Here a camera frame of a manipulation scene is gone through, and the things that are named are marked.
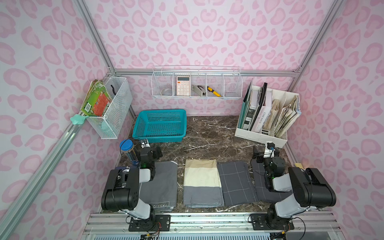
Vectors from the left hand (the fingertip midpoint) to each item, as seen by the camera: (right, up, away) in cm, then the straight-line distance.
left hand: (148, 146), depth 94 cm
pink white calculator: (+22, +38, +1) cm, 44 cm away
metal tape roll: (+11, +35, +1) cm, 36 cm away
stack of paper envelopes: (+82, +17, 0) cm, 84 cm away
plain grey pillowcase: (+11, -24, -12) cm, 29 cm away
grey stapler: (+31, +36, +4) cm, 48 cm away
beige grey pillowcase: (+33, -21, -9) cm, 40 cm away
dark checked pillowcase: (+66, -24, -14) cm, 72 cm away
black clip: (-19, +33, -5) cm, 39 cm away
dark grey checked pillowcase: (+53, -21, -10) cm, 58 cm away
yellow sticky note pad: (+96, -12, +2) cm, 97 cm away
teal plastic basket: (+3, +13, +20) cm, 24 cm away
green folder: (+59, +24, -5) cm, 64 cm away
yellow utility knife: (+39, +37, +4) cm, 54 cm away
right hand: (+70, +1, -5) cm, 70 cm away
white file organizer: (+75, +6, +1) cm, 75 cm away
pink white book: (+72, +21, -2) cm, 75 cm away
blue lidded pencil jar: (-6, +2, -17) cm, 18 cm away
